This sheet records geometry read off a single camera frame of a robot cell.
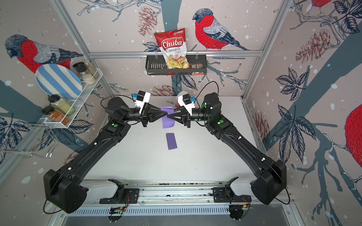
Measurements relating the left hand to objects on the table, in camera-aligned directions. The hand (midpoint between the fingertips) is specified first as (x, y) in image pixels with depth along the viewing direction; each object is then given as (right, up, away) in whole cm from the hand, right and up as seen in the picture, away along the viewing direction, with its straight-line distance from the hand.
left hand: (167, 112), depth 58 cm
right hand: (0, -1, +3) cm, 3 cm away
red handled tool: (-2, +6, +42) cm, 43 cm away
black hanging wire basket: (-12, +33, +37) cm, 51 cm away
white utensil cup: (+6, +13, +46) cm, 48 cm away
